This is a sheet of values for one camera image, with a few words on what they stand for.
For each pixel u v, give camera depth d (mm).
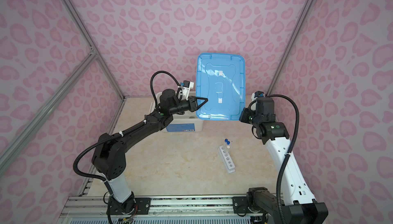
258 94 639
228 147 762
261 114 528
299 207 364
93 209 740
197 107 718
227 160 834
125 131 526
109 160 470
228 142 783
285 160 422
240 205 735
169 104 643
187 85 705
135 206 717
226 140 785
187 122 903
